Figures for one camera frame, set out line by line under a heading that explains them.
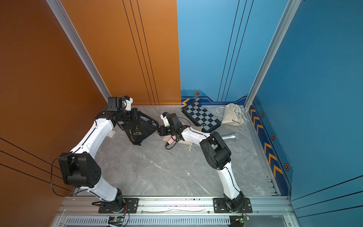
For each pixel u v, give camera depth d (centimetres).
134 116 76
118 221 72
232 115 107
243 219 70
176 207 74
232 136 94
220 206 72
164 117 87
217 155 55
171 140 95
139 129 88
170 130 81
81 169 44
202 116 109
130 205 73
